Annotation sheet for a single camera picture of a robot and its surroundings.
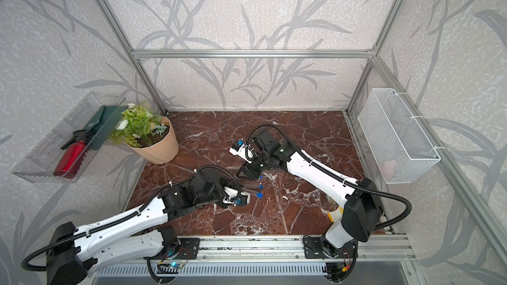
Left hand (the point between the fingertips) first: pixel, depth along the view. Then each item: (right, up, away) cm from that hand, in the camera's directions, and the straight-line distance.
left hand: (241, 184), depth 75 cm
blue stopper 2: (+8, +5, -7) cm, 12 cm away
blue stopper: (+7, -6, +15) cm, 17 cm away
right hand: (-1, +5, 0) cm, 5 cm away
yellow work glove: (+38, -15, +6) cm, 42 cm away
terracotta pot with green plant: (-44, +18, +16) cm, 50 cm away
